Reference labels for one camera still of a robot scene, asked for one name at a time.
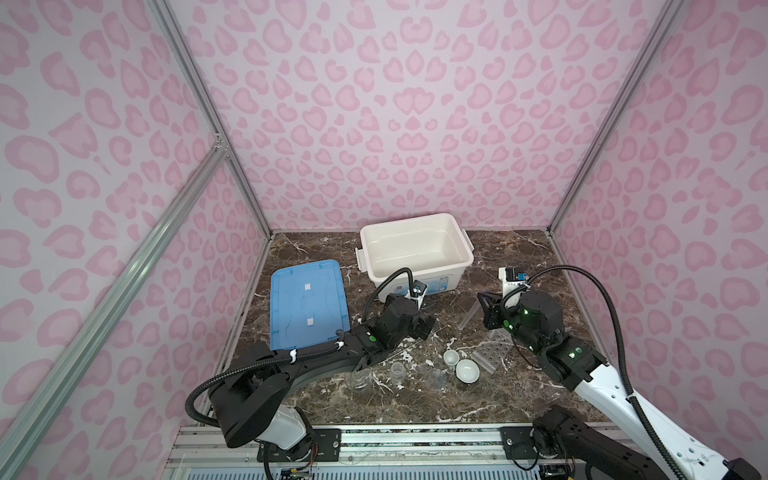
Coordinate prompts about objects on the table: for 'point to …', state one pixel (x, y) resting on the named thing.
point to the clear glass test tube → (469, 314)
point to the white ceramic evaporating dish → (467, 370)
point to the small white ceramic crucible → (451, 357)
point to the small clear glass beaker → (398, 372)
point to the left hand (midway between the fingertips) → (421, 300)
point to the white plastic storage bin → (433, 247)
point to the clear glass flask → (362, 379)
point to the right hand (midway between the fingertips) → (480, 293)
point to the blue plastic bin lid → (307, 305)
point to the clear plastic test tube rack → (493, 349)
